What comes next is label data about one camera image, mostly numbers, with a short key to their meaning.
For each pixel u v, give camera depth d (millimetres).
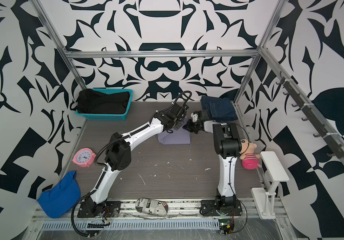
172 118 724
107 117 1023
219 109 1133
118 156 578
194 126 936
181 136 978
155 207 718
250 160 864
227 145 585
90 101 1139
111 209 742
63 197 759
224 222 724
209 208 739
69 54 919
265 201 701
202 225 712
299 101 597
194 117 1014
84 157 892
